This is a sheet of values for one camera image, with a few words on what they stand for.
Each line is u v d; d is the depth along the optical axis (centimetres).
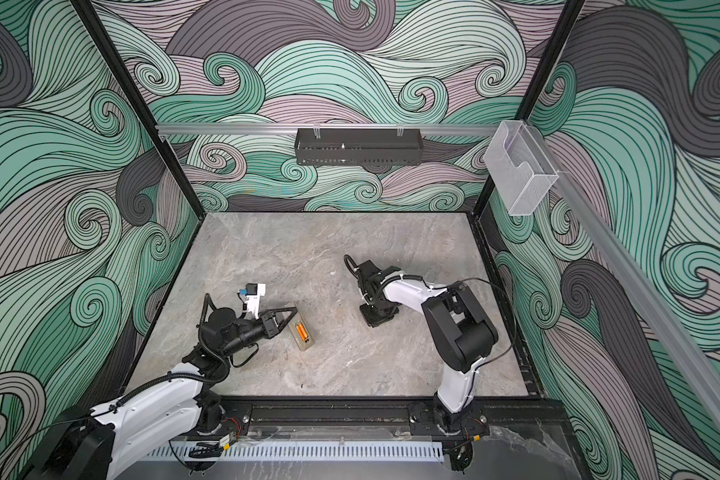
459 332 47
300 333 78
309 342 78
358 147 95
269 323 70
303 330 78
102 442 40
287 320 76
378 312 78
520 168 79
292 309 77
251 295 73
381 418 74
